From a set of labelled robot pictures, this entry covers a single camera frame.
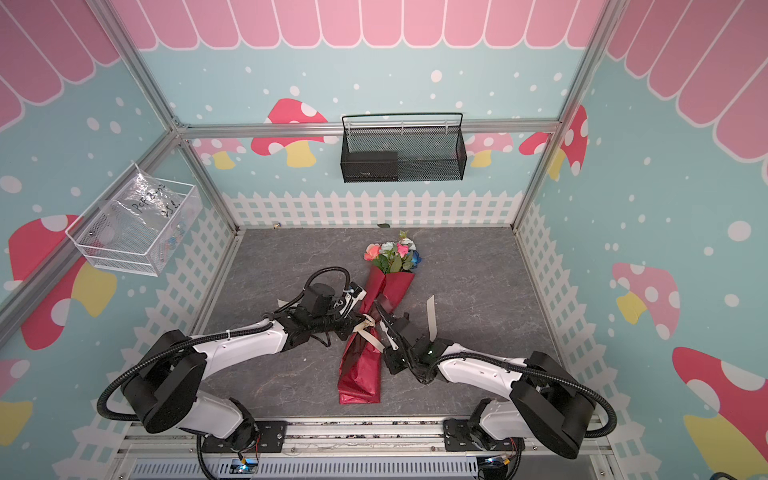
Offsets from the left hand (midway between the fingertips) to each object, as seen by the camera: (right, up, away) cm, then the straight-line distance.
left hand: (362, 322), depth 87 cm
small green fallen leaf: (+5, +32, +38) cm, 50 cm away
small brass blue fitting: (-39, +32, +37) cm, 63 cm away
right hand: (+7, -9, -2) cm, 11 cm away
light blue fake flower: (+8, +18, +18) cm, 26 cm away
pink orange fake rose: (+2, +21, +22) cm, 31 cm away
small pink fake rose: (+12, +22, +19) cm, 31 cm away
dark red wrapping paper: (0, -13, -5) cm, 14 cm away
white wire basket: (-54, +26, -13) cm, 62 cm away
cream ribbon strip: (+2, 0, +1) cm, 2 cm away
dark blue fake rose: (+17, +18, +19) cm, 32 cm away
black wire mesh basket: (+12, +54, +8) cm, 56 cm away
